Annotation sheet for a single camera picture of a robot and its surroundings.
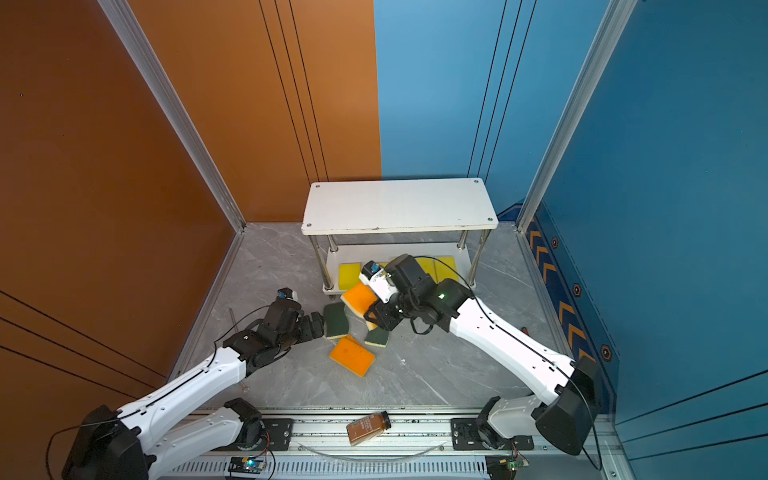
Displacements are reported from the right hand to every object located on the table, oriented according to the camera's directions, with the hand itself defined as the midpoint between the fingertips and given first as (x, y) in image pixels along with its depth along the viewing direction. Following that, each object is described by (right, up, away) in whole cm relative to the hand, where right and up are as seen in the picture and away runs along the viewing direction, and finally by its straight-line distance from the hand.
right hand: (371, 309), depth 72 cm
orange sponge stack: (-3, +3, 0) cm, 4 cm away
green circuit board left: (-30, -37, -1) cm, 48 cm away
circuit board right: (+31, -37, -2) cm, 49 cm away
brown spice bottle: (-1, -28, -1) cm, 28 cm away
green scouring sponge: (-13, -7, +19) cm, 24 cm away
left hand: (-18, -6, +13) cm, 23 cm away
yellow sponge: (-9, +6, +25) cm, 27 cm away
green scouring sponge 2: (0, -12, +18) cm, 22 cm away
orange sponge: (-6, -15, +12) cm, 21 cm away
